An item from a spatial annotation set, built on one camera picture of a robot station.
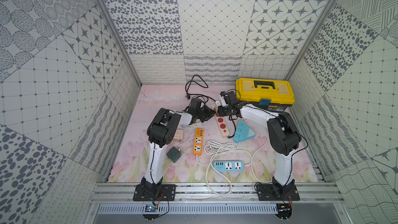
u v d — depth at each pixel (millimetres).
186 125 869
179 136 880
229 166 798
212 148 860
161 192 728
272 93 933
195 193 761
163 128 572
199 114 895
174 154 818
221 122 978
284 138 521
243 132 924
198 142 882
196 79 1222
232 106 760
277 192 648
